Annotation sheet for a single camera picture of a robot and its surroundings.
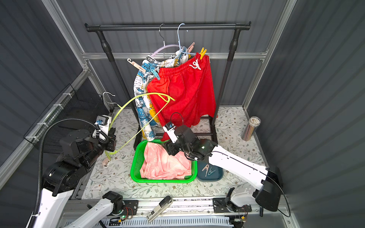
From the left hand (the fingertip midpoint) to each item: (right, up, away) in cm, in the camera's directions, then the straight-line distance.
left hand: (112, 129), depth 60 cm
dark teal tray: (+45, -27, +24) cm, 58 cm away
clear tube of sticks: (+74, +3, +26) cm, 78 cm away
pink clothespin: (+44, -25, +26) cm, 57 cm away
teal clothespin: (+47, -27, +24) cm, 59 cm away
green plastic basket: (+2, -19, +23) cm, 30 cm away
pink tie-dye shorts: (+16, -21, +20) cm, 33 cm away
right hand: (+23, -6, +10) cm, 26 cm away
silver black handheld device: (+20, -39, +10) cm, 45 cm away
